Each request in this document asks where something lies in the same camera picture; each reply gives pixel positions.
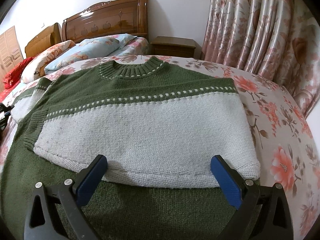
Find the light blue floral pillow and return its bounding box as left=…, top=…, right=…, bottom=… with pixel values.
left=44, top=34, right=137, bottom=74

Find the pink floral quilt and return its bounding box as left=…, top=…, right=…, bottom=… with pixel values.
left=1, top=56, right=319, bottom=239

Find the dark wooden headboard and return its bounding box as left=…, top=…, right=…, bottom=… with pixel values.
left=61, top=0, right=149, bottom=43

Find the wooden louvered wardrobe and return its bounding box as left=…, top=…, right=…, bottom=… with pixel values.
left=0, top=26, right=23, bottom=92

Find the green and white knit sweater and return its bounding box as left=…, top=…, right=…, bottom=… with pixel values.
left=1, top=57, right=260, bottom=239

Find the light wooden headboard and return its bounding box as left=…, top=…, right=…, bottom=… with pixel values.
left=25, top=23, right=62, bottom=57

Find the red bedding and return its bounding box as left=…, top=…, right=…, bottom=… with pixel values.
left=1, top=57, right=34, bottom=102

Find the wooden nightstand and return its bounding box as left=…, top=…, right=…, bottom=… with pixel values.
left=151, top=36, right=196, bottom=58

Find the pink floral curtain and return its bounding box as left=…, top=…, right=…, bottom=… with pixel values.
left=201, top=0, right=319, bottom=115

